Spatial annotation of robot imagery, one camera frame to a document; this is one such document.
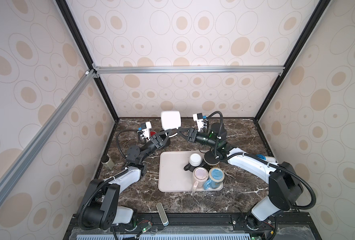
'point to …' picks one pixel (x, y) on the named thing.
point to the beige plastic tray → (172, 177)
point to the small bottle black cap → (107, 162)
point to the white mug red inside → (152, 133)
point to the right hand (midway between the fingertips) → (178, 133)
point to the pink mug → (200, 174)
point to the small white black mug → (195, 160)
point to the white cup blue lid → (267, 158)
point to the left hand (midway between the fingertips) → (174, 133)
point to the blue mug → (216, 176)
